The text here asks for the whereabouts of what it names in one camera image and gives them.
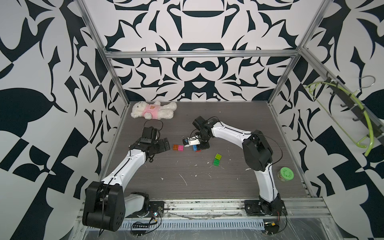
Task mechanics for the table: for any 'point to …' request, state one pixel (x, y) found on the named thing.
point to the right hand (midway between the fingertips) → (197, 141)
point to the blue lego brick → (195, 148)
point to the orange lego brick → (175, 147)
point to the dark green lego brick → (216, 162)
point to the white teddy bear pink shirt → (153, 111)
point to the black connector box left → (138, 232)
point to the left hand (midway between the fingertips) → (160, 143)
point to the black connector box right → (271, 227)
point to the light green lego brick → (218, 156)
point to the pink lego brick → (180, 148)
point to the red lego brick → (198, 151)
